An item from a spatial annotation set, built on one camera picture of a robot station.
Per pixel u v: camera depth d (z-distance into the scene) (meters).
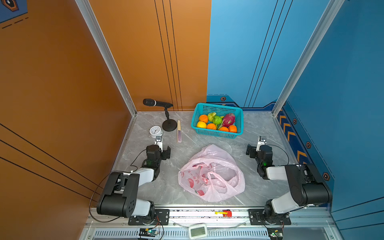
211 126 1.05
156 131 1.04
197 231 0.68
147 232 0.71
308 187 0.45
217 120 1.05
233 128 1.03
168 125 1.11
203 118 1.11
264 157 0.72
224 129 1.02
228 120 1.05
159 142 0.80
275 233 0.70
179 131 1.08
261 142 0.82
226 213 0.74
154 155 0.71
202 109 1.15
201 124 1.05
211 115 1.09
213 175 0.79
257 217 0.72
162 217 0.73
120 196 0.44
